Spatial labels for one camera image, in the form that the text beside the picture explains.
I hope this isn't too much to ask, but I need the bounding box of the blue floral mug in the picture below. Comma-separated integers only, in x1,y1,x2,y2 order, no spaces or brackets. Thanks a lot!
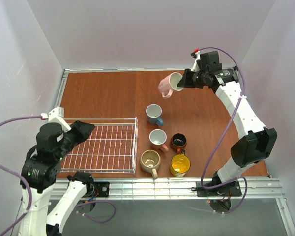
146,104,164,126

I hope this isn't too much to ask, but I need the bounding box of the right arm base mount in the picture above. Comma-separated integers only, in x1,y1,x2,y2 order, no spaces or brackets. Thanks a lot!
191,181,242,197

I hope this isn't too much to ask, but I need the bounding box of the yellow enamel mug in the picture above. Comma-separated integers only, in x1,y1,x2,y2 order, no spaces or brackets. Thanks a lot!
170,149,191,177

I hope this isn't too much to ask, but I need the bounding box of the brown mug black interior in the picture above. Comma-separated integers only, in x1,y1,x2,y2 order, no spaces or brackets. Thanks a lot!
170,133,187,154

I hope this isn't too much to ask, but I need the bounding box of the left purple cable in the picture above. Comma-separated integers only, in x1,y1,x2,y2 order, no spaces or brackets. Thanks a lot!
0,114,49,236

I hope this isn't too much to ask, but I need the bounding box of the pink faceted mug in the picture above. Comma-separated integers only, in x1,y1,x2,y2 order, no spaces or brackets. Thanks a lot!
158,72,183,99

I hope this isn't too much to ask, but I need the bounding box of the white and pink mug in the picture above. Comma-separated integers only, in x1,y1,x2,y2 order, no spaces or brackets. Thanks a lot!
149,129,169,153

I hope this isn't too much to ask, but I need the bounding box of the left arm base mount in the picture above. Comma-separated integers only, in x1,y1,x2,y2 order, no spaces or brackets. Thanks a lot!
84,181,110,198

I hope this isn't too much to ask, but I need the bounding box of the purple cable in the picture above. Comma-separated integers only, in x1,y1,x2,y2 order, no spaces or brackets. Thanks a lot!
0,114,49,236
188,47,248,214

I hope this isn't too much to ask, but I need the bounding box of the white wire dish rack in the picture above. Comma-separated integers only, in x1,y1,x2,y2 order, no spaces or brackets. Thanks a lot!
61,117,138,174

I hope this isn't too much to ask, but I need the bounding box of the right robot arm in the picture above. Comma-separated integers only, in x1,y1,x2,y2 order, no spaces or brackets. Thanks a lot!
177,48,278,193

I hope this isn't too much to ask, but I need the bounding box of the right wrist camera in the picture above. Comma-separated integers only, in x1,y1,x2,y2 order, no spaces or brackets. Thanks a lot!
191,48,201,72

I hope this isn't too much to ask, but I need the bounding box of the beige ceramic mug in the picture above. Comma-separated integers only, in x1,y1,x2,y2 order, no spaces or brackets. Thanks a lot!
140,149,161,180

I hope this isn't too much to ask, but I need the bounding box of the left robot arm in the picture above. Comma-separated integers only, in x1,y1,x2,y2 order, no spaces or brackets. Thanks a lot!
18,120,95,236

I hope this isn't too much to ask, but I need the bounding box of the aluminium frame rail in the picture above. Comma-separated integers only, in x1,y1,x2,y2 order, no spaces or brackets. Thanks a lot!
12,69,295,236

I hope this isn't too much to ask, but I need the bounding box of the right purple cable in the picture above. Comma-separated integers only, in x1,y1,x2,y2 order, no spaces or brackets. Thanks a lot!
188,47,248,214

